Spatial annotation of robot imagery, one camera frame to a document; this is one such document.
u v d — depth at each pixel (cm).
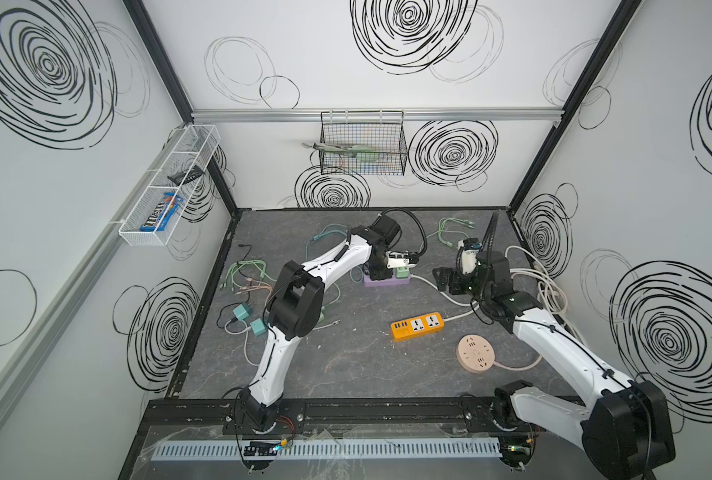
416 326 87
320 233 112
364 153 93
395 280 96
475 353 82
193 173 80
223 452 69
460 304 92
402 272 94
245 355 82
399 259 83
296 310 54
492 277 62
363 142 89
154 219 69
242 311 89
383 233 76
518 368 81
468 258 73
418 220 77
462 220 116
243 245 108
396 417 75
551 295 97
